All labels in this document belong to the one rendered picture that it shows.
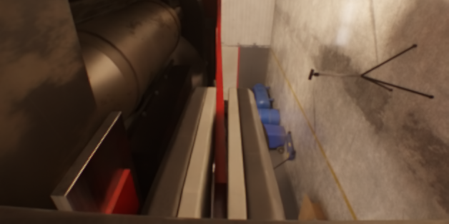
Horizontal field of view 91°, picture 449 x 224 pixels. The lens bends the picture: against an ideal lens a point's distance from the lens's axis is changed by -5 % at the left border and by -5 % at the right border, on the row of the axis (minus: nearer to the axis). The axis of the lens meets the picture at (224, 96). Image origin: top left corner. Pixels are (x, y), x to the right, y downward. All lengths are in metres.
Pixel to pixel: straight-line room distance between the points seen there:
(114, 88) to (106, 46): 0.06
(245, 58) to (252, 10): 1.77
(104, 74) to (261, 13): 8.52
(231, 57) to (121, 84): 8.75
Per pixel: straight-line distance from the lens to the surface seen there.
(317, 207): 4.41
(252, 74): 9.37
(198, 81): 0.95
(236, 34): 8.88
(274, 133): 6.25
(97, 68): 0.36
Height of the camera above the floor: 1.60
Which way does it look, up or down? 1 degrees up
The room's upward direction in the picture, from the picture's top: 89 degrees counter-clockwise
